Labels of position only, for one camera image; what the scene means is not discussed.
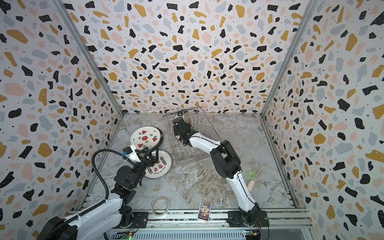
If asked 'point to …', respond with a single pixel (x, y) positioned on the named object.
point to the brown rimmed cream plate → (162, 137)
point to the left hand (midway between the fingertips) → (152, 145)
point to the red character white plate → (162, 168)
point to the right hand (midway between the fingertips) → (177, 121)
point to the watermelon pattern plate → (146, 136)
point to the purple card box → (204, 211)
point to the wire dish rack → (185, 154)
